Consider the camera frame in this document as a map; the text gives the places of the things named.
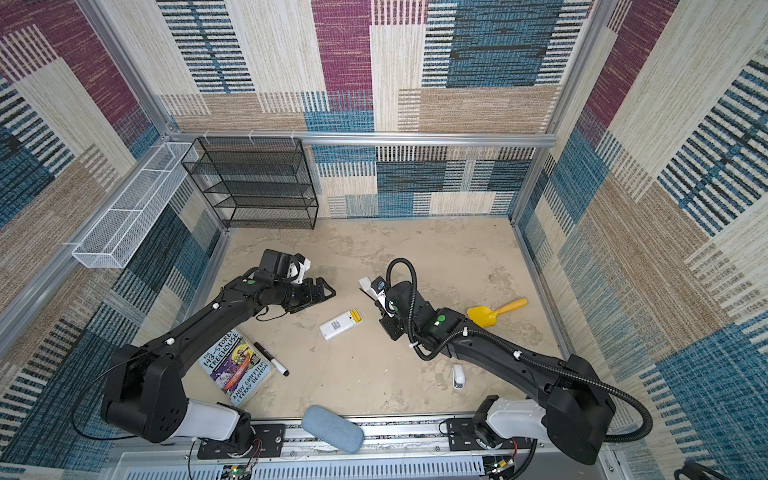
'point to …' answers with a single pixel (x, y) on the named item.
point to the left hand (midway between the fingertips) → (326, 292)
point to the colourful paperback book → (233, 362)
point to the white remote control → (334, 327)
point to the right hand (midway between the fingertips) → (390, 313)
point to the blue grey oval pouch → (335, 428)
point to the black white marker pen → (274, 361)
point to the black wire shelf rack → (255, 181)
